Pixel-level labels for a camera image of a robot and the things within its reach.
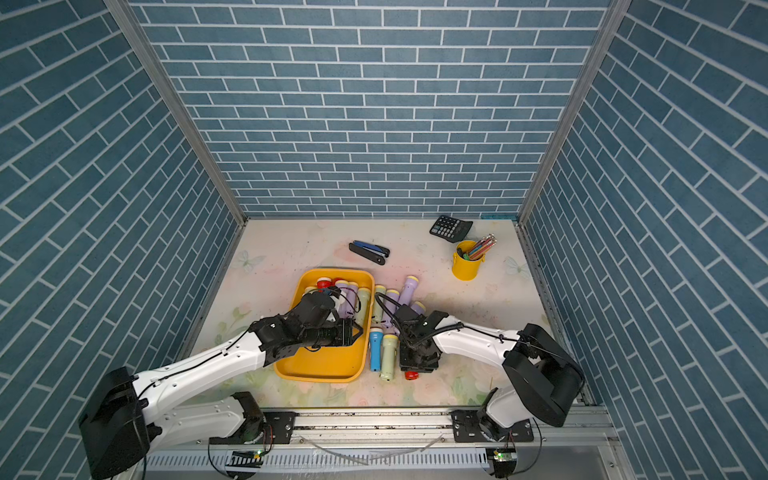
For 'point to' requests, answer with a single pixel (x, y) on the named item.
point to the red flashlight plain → (411, 375)
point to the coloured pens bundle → (482, 246)
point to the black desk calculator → (451, 229)
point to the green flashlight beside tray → (378, 310)
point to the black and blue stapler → (374, 253)
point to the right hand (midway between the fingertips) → (406, 370)
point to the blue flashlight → (375, 338)
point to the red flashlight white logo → (323, 282)
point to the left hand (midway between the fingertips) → (365, 336)
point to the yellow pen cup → (463, 269)
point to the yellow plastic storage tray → (331, 364)
